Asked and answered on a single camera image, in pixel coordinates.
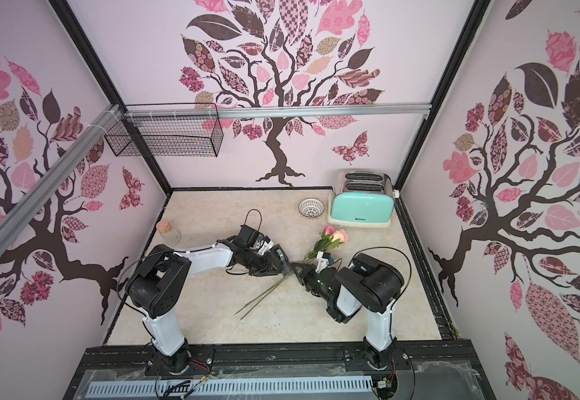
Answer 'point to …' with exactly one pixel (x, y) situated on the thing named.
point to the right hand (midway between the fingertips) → (289, 264)
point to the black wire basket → (193, 130)
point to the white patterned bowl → (311, 207)
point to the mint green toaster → (362, 198)
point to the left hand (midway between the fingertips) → (279, 275)
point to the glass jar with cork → (169, 236)
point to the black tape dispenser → (282, 260)
